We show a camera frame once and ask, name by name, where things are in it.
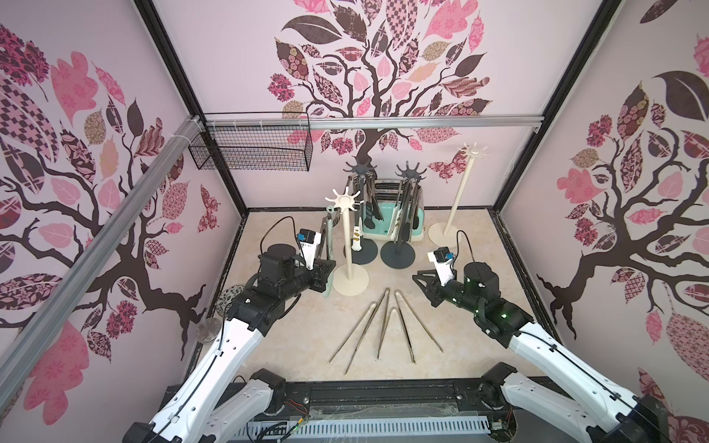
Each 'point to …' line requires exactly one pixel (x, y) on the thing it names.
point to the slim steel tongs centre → (386, 293)
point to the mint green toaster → (383, 196)
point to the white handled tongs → (357, 234)
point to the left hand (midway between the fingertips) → (334, 269)
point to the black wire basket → (256, 141)
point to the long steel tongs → (373, 306)
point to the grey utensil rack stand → (369, 251)
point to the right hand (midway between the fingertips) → (419, 272)
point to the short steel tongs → (404, 331)
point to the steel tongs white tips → (396, 221)
